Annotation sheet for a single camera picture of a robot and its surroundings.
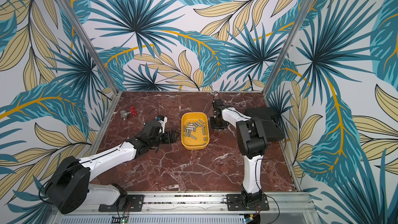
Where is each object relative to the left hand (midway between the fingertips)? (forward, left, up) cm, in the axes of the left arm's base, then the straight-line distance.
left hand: (174, 136), depth 86 cm
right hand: (+13, -25, -9) cm, 29 cm away
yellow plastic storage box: (+6, -12, -9) cm, 16 cm away
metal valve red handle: (+20, +37, -7) cm, 42 cm away
